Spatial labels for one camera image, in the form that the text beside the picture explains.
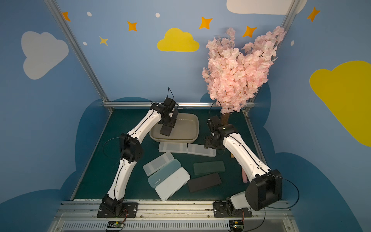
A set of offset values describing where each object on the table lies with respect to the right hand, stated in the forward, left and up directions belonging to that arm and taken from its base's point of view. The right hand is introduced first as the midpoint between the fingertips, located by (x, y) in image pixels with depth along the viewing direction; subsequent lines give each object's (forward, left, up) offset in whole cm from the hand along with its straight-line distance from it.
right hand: (213, 143), depth 83 cm
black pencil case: (-18, +5, -14) cm, 23 cm away
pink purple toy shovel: (-13, -20, -14) cm, 28 cm away
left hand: (+19, +29, -4) cm, 35 cm away
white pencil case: (-20, +23, -14) cm, 33 cm away
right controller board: (-37, -13, -18) cm, 43 cm away
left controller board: (-41, +49, -17) cm, 66 cm away
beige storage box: (+20, +17, -14) cm, 30 cm away
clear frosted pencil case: (-8, +34, -15) cm, 38 cm away
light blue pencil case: (-18, +33, -15) cm, 41 cm away
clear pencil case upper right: (+5, +7, -16) cm, 18 cm away
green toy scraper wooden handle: (0, -14, -15) cm, 20 cm away
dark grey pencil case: (+12, +31, -5) cm, 33 cm away
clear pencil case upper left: (+5, +26, -16) cm, 30 cm away
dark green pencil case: (-9, +6, -15) cm, 19 cm away
